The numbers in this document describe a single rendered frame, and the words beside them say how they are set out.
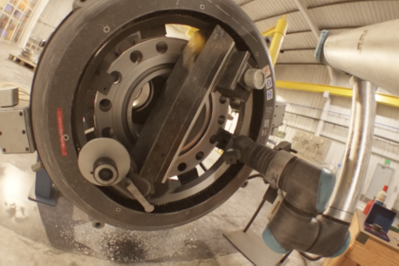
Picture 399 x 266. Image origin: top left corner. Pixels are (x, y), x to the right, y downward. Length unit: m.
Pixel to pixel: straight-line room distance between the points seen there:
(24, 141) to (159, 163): 0.32
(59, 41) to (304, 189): 0.55
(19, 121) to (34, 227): 0.48
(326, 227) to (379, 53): 0.38
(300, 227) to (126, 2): 0.57
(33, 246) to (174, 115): 0.68
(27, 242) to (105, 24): 0.72
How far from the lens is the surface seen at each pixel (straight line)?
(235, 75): 0.37
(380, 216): 1.08
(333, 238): 0.48
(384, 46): 0.26
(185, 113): 0.37
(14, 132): 0.44
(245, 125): 0.62
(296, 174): 0.40
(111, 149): 0.36
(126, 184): 0.38
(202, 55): 0.38
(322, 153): 6.85
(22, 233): 0.79
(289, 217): 0.40
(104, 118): 0.48
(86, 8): 0.37
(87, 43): 0.34
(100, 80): 0.46
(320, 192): 0.38
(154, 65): 0.48
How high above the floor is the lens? 0.63
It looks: level
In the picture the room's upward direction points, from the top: 24 degrees clockwise
